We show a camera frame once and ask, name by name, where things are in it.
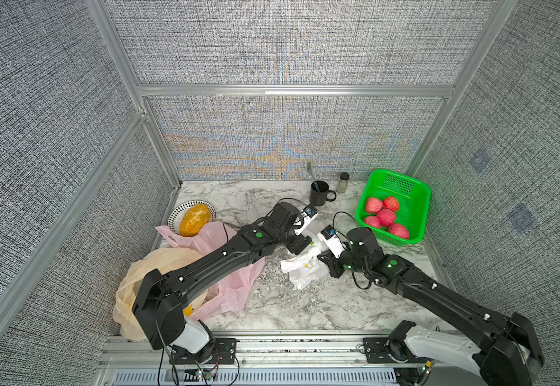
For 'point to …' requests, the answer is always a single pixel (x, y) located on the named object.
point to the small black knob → (344, 176)
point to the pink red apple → (372, 221)
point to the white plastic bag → (303, 268)
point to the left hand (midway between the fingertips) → (306, 228)
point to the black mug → (319, 198)
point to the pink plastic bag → (231, 293)
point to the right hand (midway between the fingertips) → (319, 249)
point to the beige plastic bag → (165, 260)
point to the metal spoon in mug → (310, 170)
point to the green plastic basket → (413, 197)
